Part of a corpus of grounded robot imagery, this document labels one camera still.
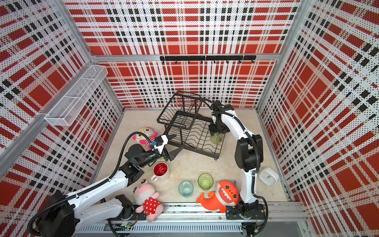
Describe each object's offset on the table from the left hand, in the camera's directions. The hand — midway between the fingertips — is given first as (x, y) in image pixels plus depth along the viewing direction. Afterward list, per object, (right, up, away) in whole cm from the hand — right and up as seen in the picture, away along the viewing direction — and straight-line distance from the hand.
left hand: (181, 140), depth 71 cm
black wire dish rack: (+1, +12, +36) cm, 38 cm away
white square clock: (+47, -21, +9) cm, 53 cm away
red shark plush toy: (+23, -27, +1) cm, 36 cm away
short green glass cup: (+13, -26, +13) cm, 32 cm away
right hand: (+22, +3, +20) cm, 30 cm away
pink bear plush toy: (-19, -28, +3) cm, 34 cm away
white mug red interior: (-14, -21, +15) cm, 29 cm away
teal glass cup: (+1, -28, +10) cm, 30 cm away
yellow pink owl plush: (-28, -3, +25) cm, 38 cm away
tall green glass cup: (+21, -2, +28) cm, 36 cm away
